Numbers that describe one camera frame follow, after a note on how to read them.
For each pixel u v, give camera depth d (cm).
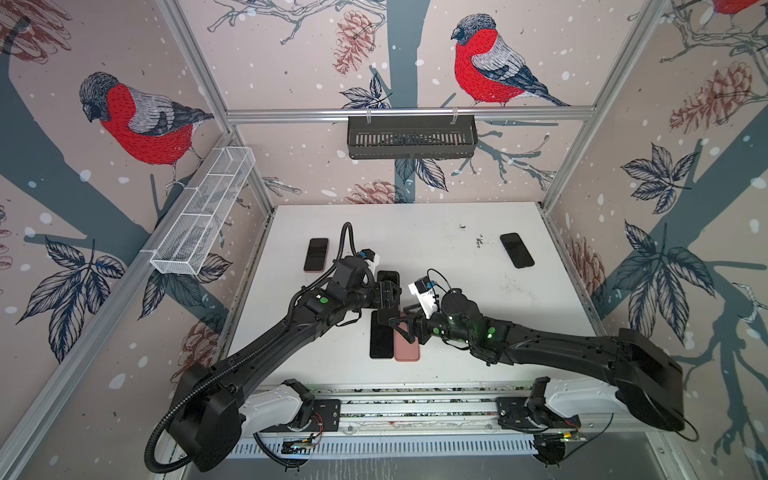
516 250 107
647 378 42
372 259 74
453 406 76
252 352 44
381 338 85
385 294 71
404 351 84
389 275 78
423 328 66
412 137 104
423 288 67
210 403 39
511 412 73
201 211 79
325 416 73
